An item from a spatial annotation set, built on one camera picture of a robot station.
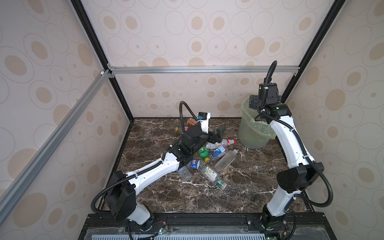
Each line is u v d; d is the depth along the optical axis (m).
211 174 0.85
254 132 0.85
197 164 0.90
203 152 0.95
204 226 0.73
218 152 0.93
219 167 0.91
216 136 0.65
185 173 0.89
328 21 0.72
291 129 0.49
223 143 0.99
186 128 0.55
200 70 0.87
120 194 0.41
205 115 0.62
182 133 0.55
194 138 0.54
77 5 0.67
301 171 0.44
